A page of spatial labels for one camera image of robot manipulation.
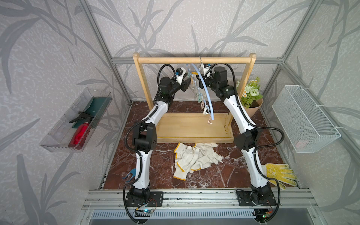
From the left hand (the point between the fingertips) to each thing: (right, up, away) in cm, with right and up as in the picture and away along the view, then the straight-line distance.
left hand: (190, 75), depth 85 cm
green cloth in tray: (-48, -21, -15) cm, 54 cm away
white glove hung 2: (+1, -50, -1) cm, 50 cm away
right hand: (+4, 0, 0) cm, 4 cm away
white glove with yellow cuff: (-5, -57, -3) cm, 57 cm away
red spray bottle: (-47, -31, -26) cm, 62 cm away
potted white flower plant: (+38, -15, -1) cm, 40 cm away
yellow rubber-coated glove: (+51, -58, -2) cm, 77 cm away
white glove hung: (+11, -49, +1) cm, 51 cm away
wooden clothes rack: (+2, -34, +19) cm, 39 cm away
